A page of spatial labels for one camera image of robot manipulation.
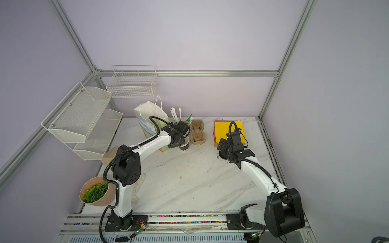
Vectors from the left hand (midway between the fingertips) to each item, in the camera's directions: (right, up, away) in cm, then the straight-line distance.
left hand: (177, 142), depth 94 cm
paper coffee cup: (+5, -2, -1) cm, 6 cm away
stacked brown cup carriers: (+13, +5, +11) cm, 18 cm away
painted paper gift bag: (-20, +21, +3) cm, 30 cm away
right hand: (+29, 0, -8) cm, 30 cm away
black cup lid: (+30, -8, +5) cm, 32 cm away
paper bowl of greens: (-36, -22, -22) cm, 48 cm away
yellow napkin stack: (+31, +9, +17) cm, 36 cm away
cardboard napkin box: (+26, -2, +9) cm, 27 cm away
